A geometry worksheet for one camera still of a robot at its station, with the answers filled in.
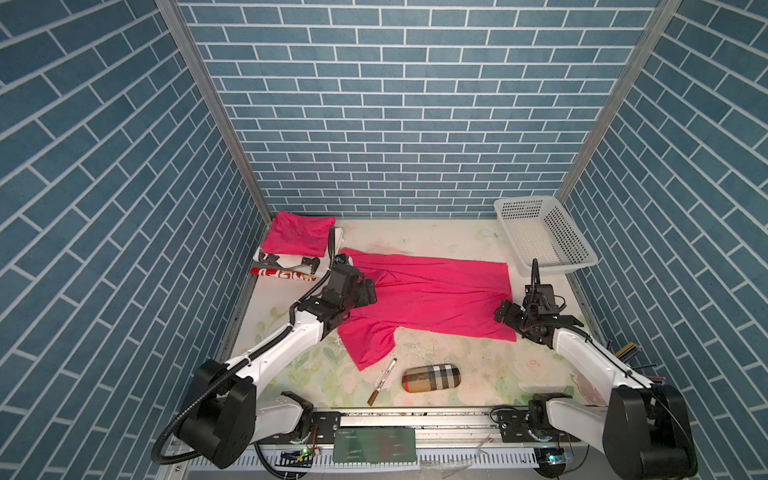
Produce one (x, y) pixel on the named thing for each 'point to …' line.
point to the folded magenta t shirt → (298, 234)
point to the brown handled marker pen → (374, 396)
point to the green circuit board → (375, 445)
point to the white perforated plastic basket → (542, 228)
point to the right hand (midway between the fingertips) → (505, 313)
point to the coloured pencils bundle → (631, 350)
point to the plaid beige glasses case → (431, 377)
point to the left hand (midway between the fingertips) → (366, 286)
